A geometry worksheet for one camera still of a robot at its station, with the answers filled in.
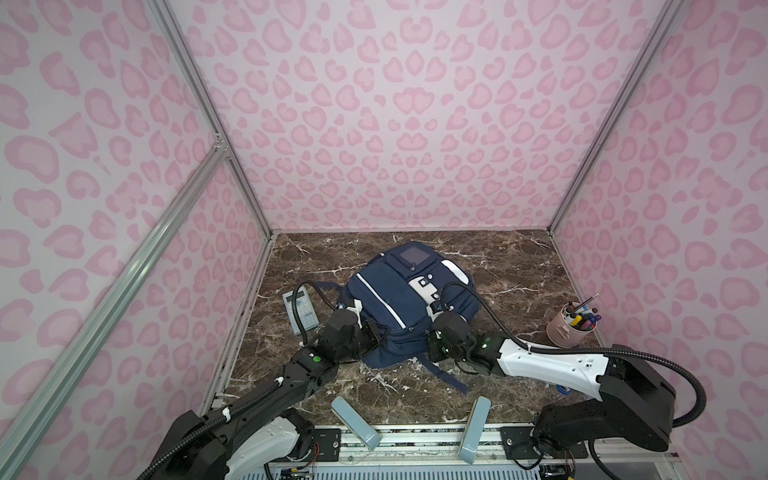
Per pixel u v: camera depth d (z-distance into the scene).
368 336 0.71
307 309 0.96
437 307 0.75
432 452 0.72
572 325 0.82
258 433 0.48
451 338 0.65
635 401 0.42
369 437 0.71
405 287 0.89
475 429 0.74
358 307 0.77
